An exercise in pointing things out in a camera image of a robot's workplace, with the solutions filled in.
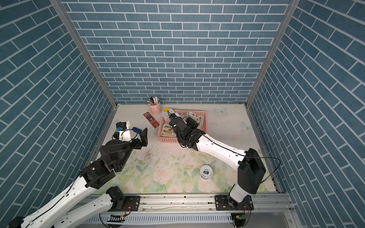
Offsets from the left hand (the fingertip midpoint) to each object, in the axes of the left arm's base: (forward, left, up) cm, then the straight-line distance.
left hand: (142, 129), depth 68 cm
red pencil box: (+29, +6, -29) cm, 41 cm away
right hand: (+11, -25, -7) cm, 29 cm away
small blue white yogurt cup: (-12, -32, -24) cm, 42 cm away
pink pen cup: (+35, +3, -24) cm, 43 cm away
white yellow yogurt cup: (+28, -6, -21) cm, 36 cm away
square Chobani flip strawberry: (+17, -8, -26) cm, 32 cm away
